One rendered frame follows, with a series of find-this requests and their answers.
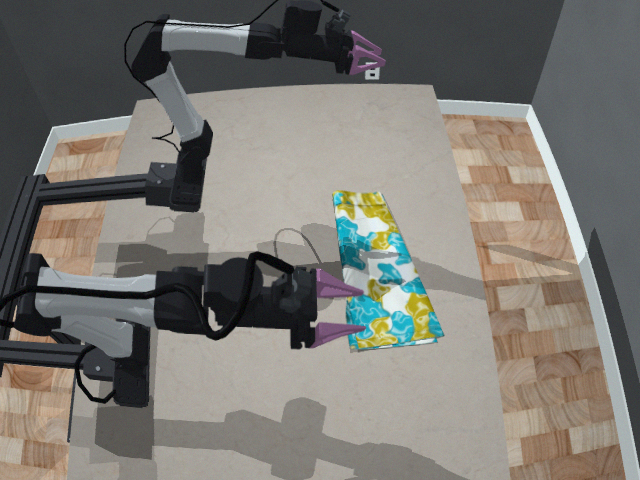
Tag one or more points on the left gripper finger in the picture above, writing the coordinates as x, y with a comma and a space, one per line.
357, 53
357, 37

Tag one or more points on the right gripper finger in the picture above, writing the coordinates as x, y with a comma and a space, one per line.
325, 280
324, 330

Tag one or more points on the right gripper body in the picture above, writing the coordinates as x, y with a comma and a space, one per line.
271, 316

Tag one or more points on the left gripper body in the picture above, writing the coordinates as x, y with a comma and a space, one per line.
332, 47

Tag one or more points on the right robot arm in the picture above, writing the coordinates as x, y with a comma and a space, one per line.
60, 294

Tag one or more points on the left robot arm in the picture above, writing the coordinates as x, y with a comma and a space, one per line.
254, 41

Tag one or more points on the white shorts with blue and yellow pattern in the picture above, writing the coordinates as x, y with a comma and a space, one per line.
394, 306

